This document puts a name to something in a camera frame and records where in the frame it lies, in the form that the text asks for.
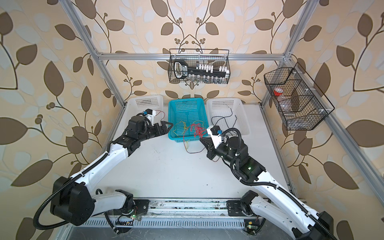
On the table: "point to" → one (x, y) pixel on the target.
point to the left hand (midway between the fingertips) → (169, 124)
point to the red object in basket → (278, 91)
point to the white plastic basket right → (227, 113)
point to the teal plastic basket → (187, 119)
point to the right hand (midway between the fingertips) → (202, 140)
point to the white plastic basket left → (138, 104)
